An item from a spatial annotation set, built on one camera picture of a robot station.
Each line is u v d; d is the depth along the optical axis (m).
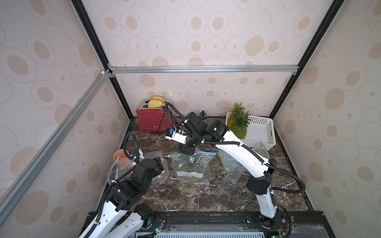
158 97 1.06
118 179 0.50
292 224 0.72
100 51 0.82
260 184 0.47
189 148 0.61
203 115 1.06
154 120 1.03
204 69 0.92
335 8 0.68
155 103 1.07
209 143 0.46
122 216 0.46
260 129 1.11
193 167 0.71
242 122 0.90
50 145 0.54
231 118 1.10
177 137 0.60
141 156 0.62
